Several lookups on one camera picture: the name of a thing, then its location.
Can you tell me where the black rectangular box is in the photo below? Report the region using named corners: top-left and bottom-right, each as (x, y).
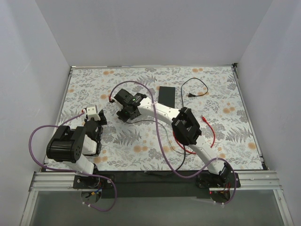
top-left (158, 86), bottom-right (175, 108)

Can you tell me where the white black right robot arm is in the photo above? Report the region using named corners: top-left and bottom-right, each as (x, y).
top-left (109, 89), bottom-right (238, 188)

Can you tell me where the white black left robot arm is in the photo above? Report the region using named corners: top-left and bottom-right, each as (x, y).
top-left (46, 106), bottom-right (107, 174)

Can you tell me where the floral patterned table mat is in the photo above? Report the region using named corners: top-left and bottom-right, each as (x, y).
top-left (60, 66), bottom-right (262, 171)

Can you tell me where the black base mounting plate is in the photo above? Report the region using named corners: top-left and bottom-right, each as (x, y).
top-left (72, 170), bottom-right (240, 201)

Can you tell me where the black power cord with prongs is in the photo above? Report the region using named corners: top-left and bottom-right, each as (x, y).
top-left (181, 77), bottom-right (210, 108)

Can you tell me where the red ethernet cable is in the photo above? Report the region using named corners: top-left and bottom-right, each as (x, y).
top-left (173, 115), bottom-right (216, 155)

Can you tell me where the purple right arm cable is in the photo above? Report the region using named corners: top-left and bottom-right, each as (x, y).
top-left (109, 81), bottom-right (238, 206)

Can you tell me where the aluminium frame rail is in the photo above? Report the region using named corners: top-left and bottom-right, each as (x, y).
top-left (30, 170), bottom-right (282, 191)

